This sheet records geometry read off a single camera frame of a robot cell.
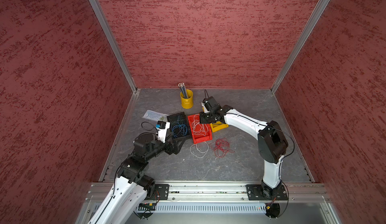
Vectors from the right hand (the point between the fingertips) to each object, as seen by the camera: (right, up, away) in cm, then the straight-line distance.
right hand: (200, 121), depth 91 cm
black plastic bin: (-19, +1, +11) cm, 22 cm away
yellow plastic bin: (+11, -3, +2) cm, 12 cm away
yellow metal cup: (-9, +11, +13) cm, 19 cm away
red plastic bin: (-2, -10, -3) cm, 10 cm away
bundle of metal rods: (-13, +23, +9) cm, 28 cm away
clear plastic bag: (-33, +2, +13) cm, 35 cm away
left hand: (-12, -7, -18) cm, 23 cm away
